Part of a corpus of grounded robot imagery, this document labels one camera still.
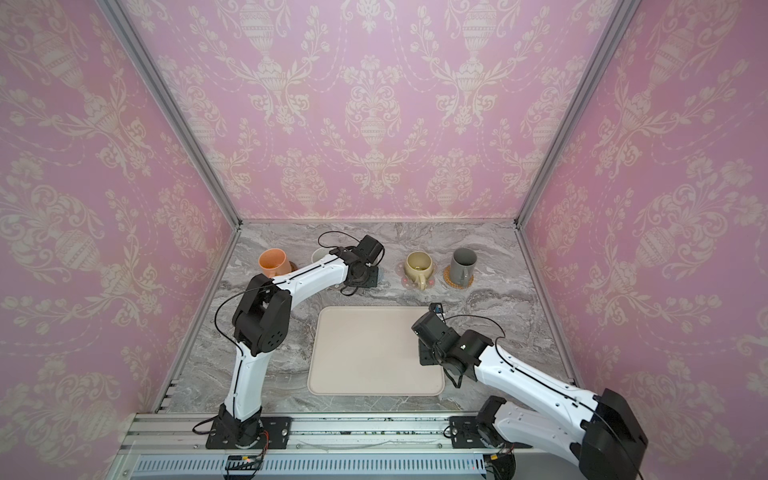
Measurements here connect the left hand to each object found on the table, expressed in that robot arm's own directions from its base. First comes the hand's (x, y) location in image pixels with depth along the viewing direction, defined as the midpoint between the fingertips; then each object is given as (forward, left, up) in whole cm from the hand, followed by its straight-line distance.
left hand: (370, 280), depth 98 cm
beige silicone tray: (-20, -1, -8) cm, 22 cm away
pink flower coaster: (+1, -14, -3) cm, 14 cm away
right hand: (-23, -17, +2) cm, 29 cm away
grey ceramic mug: (+2, -29, +6) cm, 30 cm away
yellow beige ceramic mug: (+7, -16, -1) cm, 17 cm away
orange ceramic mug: (+7, +34, 0) cm, 34 cm away
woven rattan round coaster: (+4, -26, -4) cm, 27 cm away
